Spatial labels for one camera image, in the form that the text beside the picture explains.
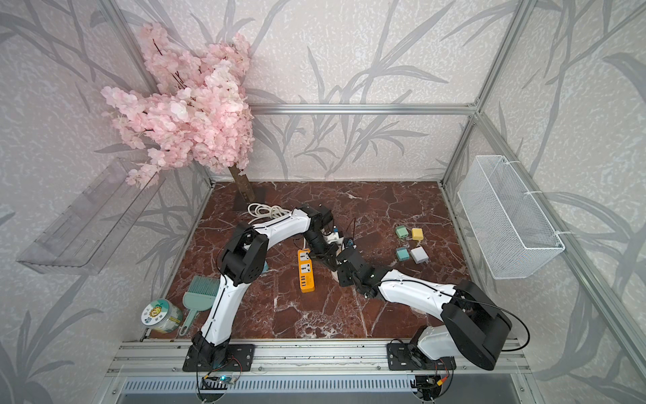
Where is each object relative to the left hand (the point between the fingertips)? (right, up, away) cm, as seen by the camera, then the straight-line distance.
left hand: (334, 266), depth 89 cm
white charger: (+32, +3, +5) cm, 32 cm away
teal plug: (+26, +4, +5) cm, 26 cm away
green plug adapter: (+27, +11, +12) cm, 32 cm away
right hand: (+3, 0, -2) cm, 3 cm away
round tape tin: (-51, -11, -15) cm, 54 cm away
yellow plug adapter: (+33, +10, +10) cm, 36 cm away
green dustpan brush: (-47, -9, -3) cm, 48 cm away
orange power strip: (-10, -2, 0) cm, 11 cm away
